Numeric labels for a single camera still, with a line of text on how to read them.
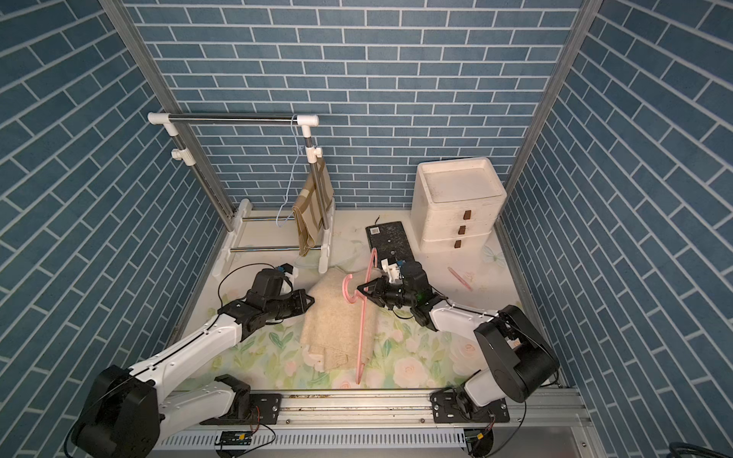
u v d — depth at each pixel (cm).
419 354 83
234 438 72
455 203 90
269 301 66
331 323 82
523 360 44
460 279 99
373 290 77
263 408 73
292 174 111
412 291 68
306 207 87
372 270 97
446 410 73
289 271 80
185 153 80
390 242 108
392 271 81
